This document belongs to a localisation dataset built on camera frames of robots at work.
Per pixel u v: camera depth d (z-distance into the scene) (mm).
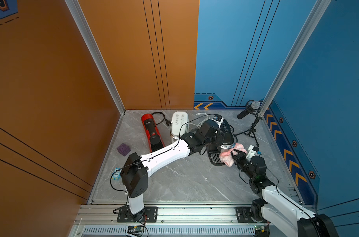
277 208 532
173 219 725
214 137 665
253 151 766
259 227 725
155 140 847
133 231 724
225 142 754
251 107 894
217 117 659
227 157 791
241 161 740
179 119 843
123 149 936
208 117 655
